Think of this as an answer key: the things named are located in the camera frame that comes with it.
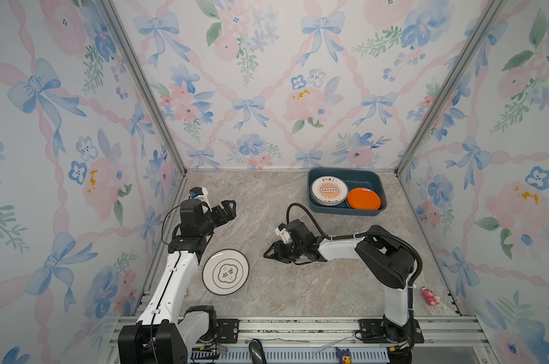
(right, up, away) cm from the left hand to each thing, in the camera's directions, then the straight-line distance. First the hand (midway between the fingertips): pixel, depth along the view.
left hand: (227, 205), depth 81 cm
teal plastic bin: (+57, +12, +33) cm, 67 cm away
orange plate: (+58, +2, +23) cm, 62 cm away
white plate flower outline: (-2, -26, +5) cm, 26 cm away
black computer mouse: (+12, -42, -15) cm, 46 cm away
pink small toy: (+71, -33, -2) cm, 78 cm away
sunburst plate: (+43, +5, +28) cm, 51 cm away
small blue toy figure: (+38, -44, -14) cm, 60 cm away
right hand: (+14, -21, +7) cm, 26 cm away
